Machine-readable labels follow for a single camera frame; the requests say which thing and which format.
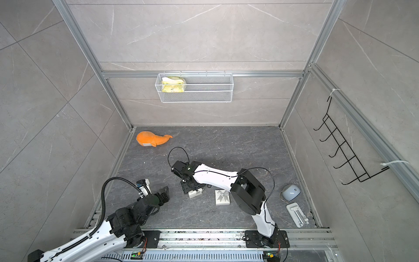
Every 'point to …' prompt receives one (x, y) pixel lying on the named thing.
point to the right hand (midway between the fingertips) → (192, 187)
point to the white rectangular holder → (295, 212)
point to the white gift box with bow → (194, 192)
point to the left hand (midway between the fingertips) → (163, 189)
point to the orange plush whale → (149, 138)
